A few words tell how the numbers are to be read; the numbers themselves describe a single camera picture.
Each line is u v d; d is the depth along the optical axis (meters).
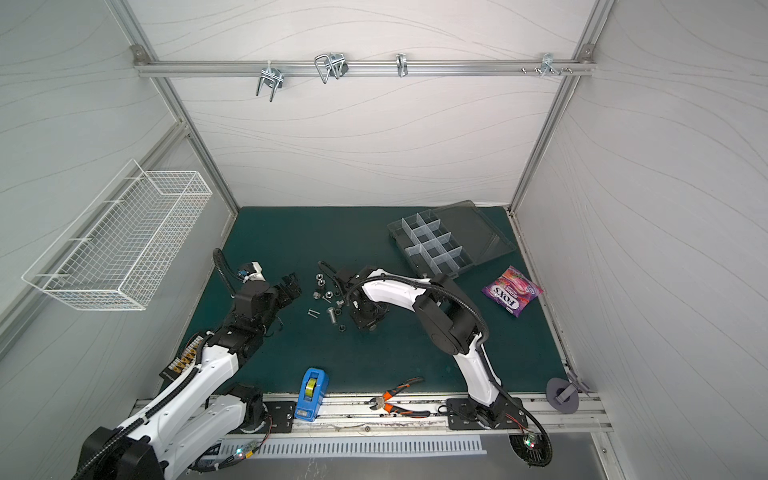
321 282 0.98
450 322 0.51
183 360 0.81
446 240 1.08
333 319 0.90
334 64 0.76
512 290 0.94
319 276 0.99
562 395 0.76
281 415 0.74
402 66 0.78
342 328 0.88
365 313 0.81
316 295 0.95
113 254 0.67
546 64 0.77
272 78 0.79
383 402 0.75
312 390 0.73
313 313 0.91
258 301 0.62
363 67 0.78
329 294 0.95
